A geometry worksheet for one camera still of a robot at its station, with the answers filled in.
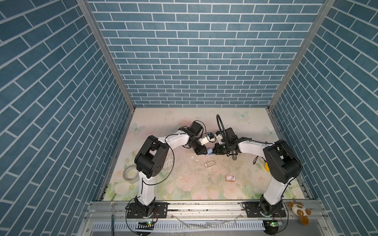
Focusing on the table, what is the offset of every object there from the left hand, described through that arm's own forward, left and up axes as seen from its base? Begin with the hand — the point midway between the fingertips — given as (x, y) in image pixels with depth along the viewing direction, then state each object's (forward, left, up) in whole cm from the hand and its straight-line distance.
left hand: (205, 151), depth 92 cm
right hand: (+2, -4, -1) cm, 4 cm away
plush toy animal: (-33, -44, +1) cm, 55 cm away
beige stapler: (-4, -18, -1) cm, 19 cm away
